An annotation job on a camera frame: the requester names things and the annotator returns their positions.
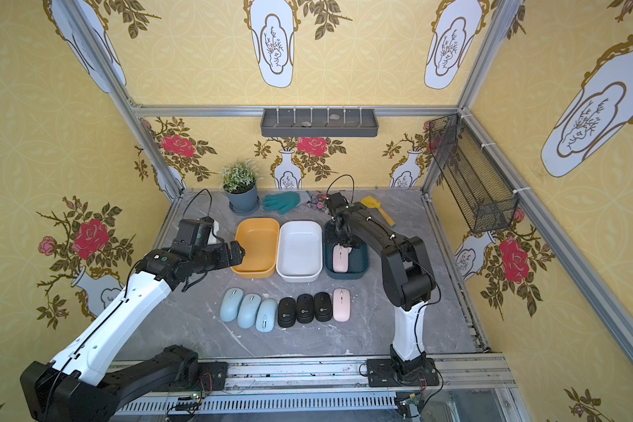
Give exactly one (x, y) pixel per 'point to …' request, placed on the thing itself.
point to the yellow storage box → (259, 238)
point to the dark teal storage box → (359, 262)
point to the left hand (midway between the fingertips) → (236, 254)
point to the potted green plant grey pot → (239, 181)
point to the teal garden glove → (281, 202)
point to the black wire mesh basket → (478, 187)
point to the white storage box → (300, 252)
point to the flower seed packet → (318, 201)
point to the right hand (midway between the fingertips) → (337, 243)
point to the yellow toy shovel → (371, 202)
